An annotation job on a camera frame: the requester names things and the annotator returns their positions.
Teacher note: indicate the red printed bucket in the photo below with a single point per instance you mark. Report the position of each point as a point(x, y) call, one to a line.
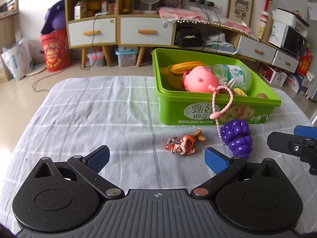
point(56, 50)

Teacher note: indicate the purple plush toy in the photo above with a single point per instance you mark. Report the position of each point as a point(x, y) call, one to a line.
point(55, 18)

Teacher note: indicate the pink toy pig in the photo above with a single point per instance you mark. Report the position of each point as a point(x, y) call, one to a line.
point(203, 80)

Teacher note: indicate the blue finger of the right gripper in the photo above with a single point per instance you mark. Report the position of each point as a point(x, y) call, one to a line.
point(305, 131)

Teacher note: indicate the green plastic cookie box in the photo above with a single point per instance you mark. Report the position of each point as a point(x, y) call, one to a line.
point(189, 108)

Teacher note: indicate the orange toy pot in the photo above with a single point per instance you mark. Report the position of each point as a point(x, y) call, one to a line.
point(174, 73)

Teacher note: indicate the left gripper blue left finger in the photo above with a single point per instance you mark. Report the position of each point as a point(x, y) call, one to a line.
point(88, 168)

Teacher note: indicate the brown toy ball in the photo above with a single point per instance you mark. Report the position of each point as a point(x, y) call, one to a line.
point(262, 96)

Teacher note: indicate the wooden tv cabinet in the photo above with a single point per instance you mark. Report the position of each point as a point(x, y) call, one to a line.
point(100, 32)

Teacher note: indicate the purple toy grapes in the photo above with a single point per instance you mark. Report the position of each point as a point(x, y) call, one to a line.
point(236, 135)

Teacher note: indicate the framed cartoon girl picture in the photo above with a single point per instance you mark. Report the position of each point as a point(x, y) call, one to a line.
point(241, 11)

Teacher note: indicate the black microwave oven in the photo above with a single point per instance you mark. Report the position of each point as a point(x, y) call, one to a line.
point(287, 38)

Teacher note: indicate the small yellow toy pot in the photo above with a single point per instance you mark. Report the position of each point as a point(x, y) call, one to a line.
point(239, 92)

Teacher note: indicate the small orange figurine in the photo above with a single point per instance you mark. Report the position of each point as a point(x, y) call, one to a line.
point(186, 145)

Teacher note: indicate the white paper bag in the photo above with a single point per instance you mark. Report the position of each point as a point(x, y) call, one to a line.
point(17, 58)

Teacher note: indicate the clear storage bin blue lid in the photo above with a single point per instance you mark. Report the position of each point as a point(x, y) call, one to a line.
point(127, 56)

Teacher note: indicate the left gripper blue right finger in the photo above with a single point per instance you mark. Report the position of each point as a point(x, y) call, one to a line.
point(225, 169)

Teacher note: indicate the grey checked tablecloth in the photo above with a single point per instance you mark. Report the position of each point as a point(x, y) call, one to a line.
point(122, 112)

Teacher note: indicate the clear cotton swab jar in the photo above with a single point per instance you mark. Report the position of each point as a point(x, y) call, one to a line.
point(233, 76)

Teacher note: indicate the pink table runner cloth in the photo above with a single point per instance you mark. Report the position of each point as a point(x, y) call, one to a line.
point(177, 15)

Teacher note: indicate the black case on shelf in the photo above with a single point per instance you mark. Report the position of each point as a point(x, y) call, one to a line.
point(188, 37)

